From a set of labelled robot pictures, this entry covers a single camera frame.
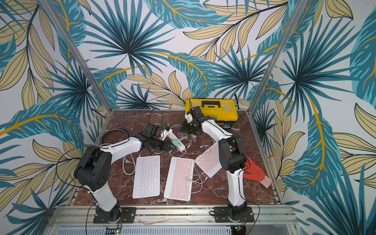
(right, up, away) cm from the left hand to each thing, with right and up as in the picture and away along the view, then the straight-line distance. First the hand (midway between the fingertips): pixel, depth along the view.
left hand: (173, 148), depth 88 cm
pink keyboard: (+4, -18, -3) cm, 19 cm away
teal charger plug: (+1, +3, +2) cm, 4 cm away
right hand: (+4, +11, +7) cm, 14 cm away
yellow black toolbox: (+32, +22, +7) cm, 40 cm away
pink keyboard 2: (+22, -8, +5) cm, 24 cm away
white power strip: (+1, +3, +12) cm, 12 cm away
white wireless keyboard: (-15, -19, -4) cm, 24 cm away
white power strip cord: (-23, -12, +2) cm, 26 cm away
